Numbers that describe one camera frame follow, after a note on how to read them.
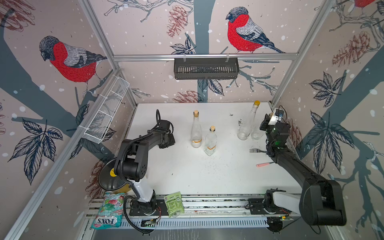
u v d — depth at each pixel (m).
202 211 0.73
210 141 0.90
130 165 0.48
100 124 0.85
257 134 1.00
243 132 0.98
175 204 0.74
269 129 0.73
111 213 0.70
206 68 1.05
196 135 0.91
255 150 0.95
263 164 0.88
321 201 0.41
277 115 0.69
